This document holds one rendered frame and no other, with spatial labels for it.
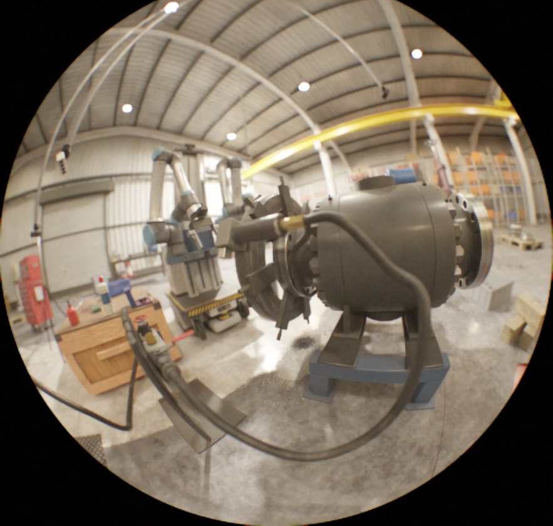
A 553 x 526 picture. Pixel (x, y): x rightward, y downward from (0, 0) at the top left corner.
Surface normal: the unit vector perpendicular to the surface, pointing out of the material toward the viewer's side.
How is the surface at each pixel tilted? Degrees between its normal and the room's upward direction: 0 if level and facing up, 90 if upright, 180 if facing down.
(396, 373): 90
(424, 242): 80
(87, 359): 90
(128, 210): 90
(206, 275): 90
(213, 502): 0
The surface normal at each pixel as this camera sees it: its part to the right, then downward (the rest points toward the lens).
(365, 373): -0.55, 0.16
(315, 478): -0.16, -0.98
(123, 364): 0.82, -0.08
